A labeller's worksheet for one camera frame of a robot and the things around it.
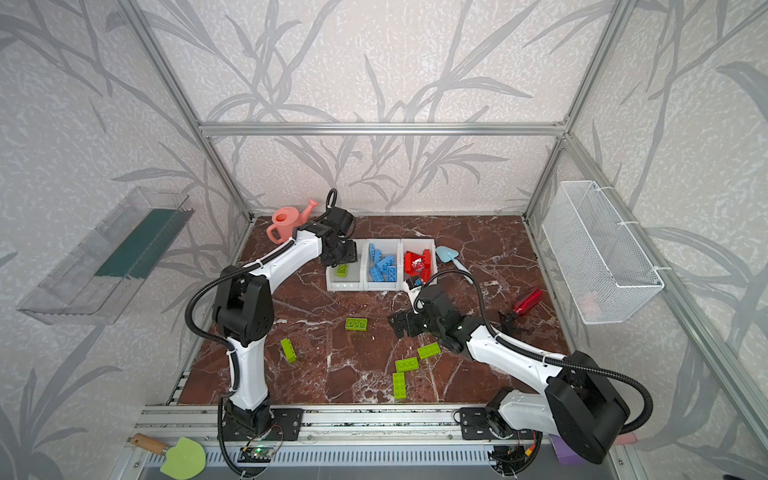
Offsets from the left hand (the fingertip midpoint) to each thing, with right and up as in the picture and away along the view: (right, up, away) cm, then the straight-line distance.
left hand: (352, 248), depth 96 cm
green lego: (-4, -8, +5) cm, 10 cm away
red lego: (+18, -4, +3) cm, 19 cm away
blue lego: (+6, -3, +6) cm, 9 cm away
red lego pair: (+25, -4, +6) cm, 26 cm away
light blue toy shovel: (+33, -2, +9) cm, 34 cm away
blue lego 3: (+13, -9, +3) cm, 16 cm away
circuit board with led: (-18, -49, -26) cm, 58 cm away
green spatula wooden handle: (-35, -50, -26) cm, 66 cm away
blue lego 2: (+12, -4, +5) cm, 13 cm away
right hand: (+16, -16, -12) cm, 26 cm away
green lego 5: (+18, -32, -13) cm, 39 cm away
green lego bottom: (+16, -36, -18) cm, 43 cm away
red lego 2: (+24, -9, +5) cm, 26 cm away
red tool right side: (+53, -18, -5) cm, 56 cm away
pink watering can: (-25, +9, +9) cm, 28 cm away
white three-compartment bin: (+3, -10, 0) cm, 10 cm away
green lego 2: (+3, -23, -7) cm, 24 cm away
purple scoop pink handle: (+55, -48, -27) cm, 78 cm away
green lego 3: (-16, -29, -12) cm, 35 cm away
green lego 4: (+24, -29, -10) cm, 40 cm away
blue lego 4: (+8, -9, +5) cm, 13 cm away
